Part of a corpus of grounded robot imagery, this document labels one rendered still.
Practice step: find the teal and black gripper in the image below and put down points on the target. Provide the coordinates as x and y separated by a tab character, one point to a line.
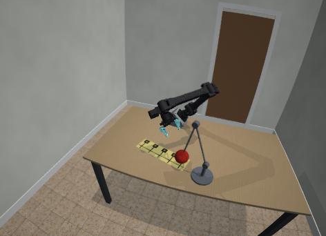
167	121

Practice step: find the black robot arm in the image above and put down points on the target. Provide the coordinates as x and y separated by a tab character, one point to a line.
207	90

